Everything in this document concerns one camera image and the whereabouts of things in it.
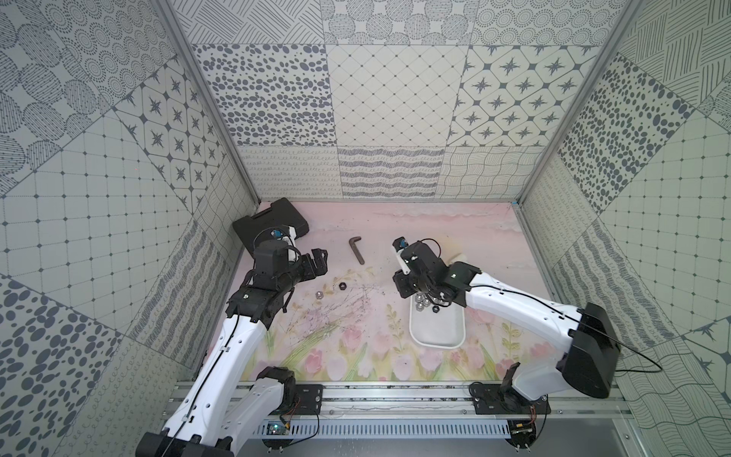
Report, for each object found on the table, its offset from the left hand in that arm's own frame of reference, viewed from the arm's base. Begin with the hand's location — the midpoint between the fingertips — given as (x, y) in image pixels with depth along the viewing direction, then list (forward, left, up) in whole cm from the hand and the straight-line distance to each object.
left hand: (310, 250), depth 75 cm
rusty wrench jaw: (+21, -8, -24) cm, 33 cm away
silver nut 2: (-1, +1, -24) cm, 24 cm away
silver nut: (-4, -32, -24) cm, 41 cm away
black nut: (+3, -6, -24) cm, 25 cm away
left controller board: (-37, +7, -27) cm, 46 cm away
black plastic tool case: (+31, +21, -19) cm, 42 cm away
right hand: (-2, -26, -10) cm, 28 cm away
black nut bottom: (-5, -37, -25) cm, 45 cm away
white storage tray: (-10, -38, -28) cm, 48 cm away
